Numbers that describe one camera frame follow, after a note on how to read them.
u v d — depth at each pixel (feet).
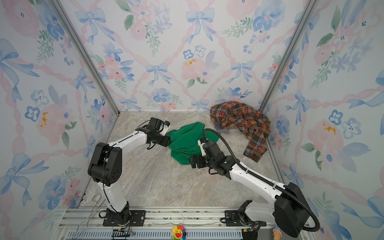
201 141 2.44
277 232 2.25
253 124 3.57
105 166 1.67
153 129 2.50
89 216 2.41
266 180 1.51
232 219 2.39
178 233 2.26
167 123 2.88
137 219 2.43
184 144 3.27
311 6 2.25
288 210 1.32
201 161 2.34
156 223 2.40
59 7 2.26
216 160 2.02
